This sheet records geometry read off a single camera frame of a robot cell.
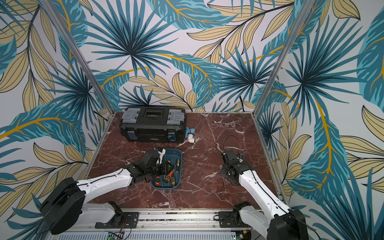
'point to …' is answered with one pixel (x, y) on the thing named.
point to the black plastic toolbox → (154, 124)
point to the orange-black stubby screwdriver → (157, 183)
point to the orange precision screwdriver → (168, 177)
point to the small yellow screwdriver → (178, 164)
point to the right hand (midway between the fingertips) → (228, 173)
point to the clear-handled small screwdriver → (224, 182)
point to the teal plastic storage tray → (170, 159)
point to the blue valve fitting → (187, 131)
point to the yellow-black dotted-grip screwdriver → (173, 181)
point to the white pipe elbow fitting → (190, 138)
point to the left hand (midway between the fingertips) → (172, 169)
